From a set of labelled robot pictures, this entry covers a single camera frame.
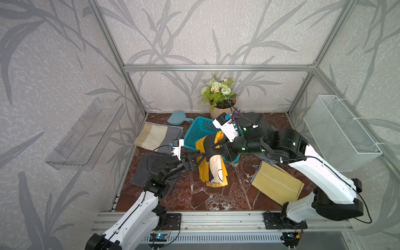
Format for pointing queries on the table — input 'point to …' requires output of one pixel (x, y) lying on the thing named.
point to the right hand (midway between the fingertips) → (212, 146)
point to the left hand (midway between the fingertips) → (202, 157)
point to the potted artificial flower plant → (219, 95)
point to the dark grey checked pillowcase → (154, 161)
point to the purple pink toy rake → (236, 114)
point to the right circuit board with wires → (291, 239)
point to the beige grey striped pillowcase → (153, 135)
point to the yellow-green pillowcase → (277, 183)
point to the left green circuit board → (158, 237)
